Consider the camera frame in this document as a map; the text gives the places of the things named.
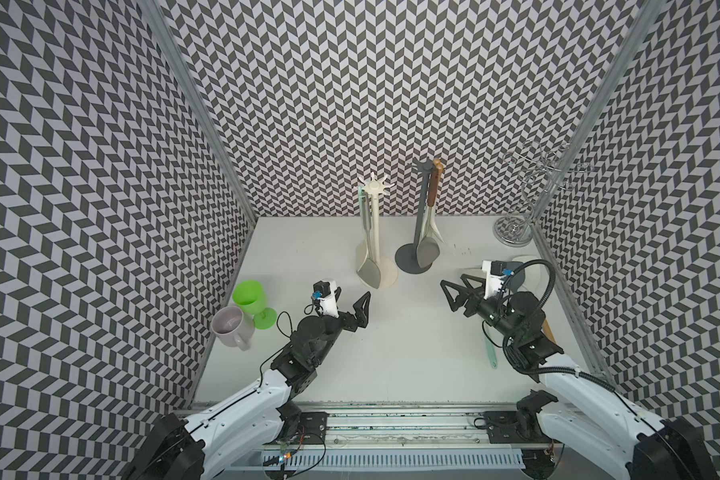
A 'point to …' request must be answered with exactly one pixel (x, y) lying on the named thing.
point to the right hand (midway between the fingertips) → (450, 284)
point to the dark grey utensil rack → (407, 259)
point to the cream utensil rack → (388, 273)
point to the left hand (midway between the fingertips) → (354, 293)
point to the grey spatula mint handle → (516, 279)
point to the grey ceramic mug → (233, 327)
